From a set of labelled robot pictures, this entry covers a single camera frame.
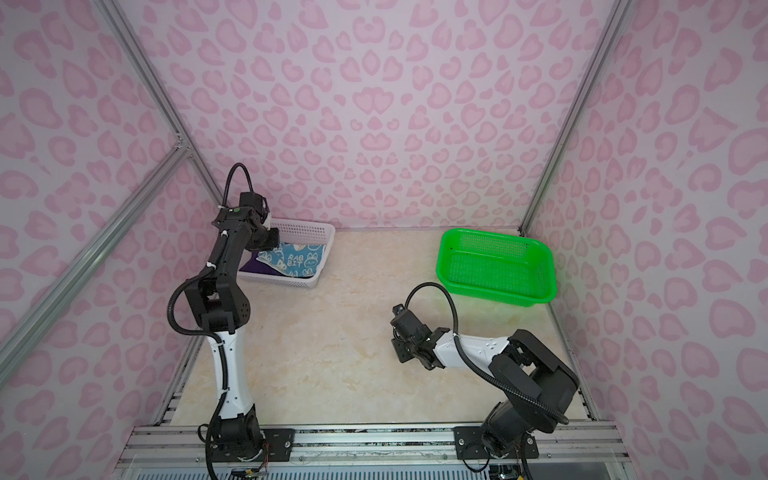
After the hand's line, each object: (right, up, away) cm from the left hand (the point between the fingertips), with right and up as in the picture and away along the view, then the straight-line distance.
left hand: (278, 239), depth 100 cm
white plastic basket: (0, +4, +22) cm, 22 cm away
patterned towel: (+4, -7, +4) cm, 9 cm away
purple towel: (-5, -8, -5) cm, 11 cm away
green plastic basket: (+79, -10, +8) cm, 80 cm away
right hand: (+41, -31, -11) cm, 52 cm away
